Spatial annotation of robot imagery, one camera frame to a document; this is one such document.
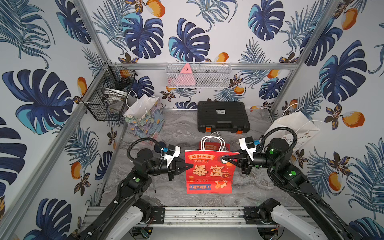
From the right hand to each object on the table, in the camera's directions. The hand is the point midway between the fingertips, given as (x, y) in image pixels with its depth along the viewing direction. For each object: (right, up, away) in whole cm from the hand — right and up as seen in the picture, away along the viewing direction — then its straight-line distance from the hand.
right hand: (223, 154), depth 59 cm
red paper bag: (-5, -9, +5) cm, 12 cm away
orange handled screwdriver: (-34, -21, +27) cm, 48 cm away
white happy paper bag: (+44, +16, +26) cm, 54 cm away
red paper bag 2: (+2, -2, +39) cm, 39 cm away
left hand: (-13, -5, +2) cm, 14 cm away
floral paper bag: (-39, +17, +24) cm, 49 cm away
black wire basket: (-61, +27, +24) cm, 71 cm away
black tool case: (+3, +19, +52) cm, 56 cm away
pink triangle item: (-17, +41, +31) cm, 54 cm away
